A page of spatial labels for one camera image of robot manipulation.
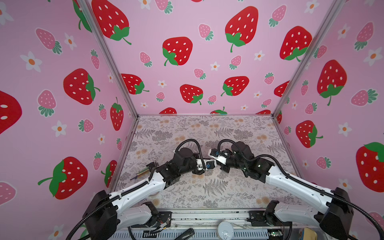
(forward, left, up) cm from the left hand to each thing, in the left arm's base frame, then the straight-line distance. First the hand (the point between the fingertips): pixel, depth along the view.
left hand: (208, 155), depth 75 cm
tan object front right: (-32, -45, -14) cm, 57 cm away
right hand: (0, -2, 0) cm, 2 cm away
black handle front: (-31, +9, -16) cm, 36 cm away
